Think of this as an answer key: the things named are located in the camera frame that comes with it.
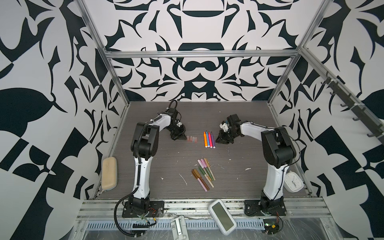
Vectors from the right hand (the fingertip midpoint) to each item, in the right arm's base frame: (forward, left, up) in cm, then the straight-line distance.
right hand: (217, 139), depth 97 cm
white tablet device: (-43, +2, +2) cm, 43 cm away
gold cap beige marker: (-17, +7, -1) cm, 18 cm away
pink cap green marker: (-17, +8, -1) cm, 19 cm away
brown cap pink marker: (-24, +13, -1) cm, 27 cm away
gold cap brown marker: (-21, +13, -1) cm, 25 cm away
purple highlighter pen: (0, +3, -1) cm, 3 cm away
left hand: (+3, +19, 0) cm, 19 cm away
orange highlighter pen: (0, +8, -1) cm, 8 cm away
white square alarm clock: (-27, -37, 0) cm, 45 cm away
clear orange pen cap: (+1, +14, -1) cm, 14 cm away
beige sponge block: (-21, +62, +1) cm, 65 cm away
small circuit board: (-45, -21, -3) cm, 50 cm away
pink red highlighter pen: (-1, +4, 0) cm, 5 cm away
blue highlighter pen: (+1, +6, -1) cm, 6 cm away
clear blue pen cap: (+1, +15, -1) cm, 15 cm away
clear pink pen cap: (+2, +17, -1) cm, 17 cm away
